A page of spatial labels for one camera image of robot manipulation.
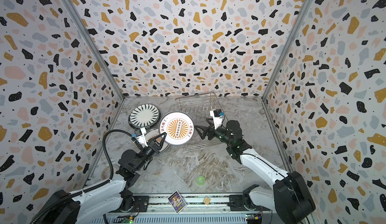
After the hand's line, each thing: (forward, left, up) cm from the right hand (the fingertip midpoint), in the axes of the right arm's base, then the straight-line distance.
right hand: (198, 121), depth 75 cm
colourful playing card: (-31, +10, -24) cm, 41 cm away
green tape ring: (-21, -1, -26) cm, 33 cm away
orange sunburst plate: (-8, +19, -4) cm, 21 cm away
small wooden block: (-30, -4, -25) cm, 39 cm away
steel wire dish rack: (+27, +1, -20) cm, 33 cm away
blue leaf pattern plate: (+21, +40, -24) cm, 52 cm away
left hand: (-6, +16, -2) cm, 17 cm away
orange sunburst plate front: (-1, +10, -3) cm, 10 cm away
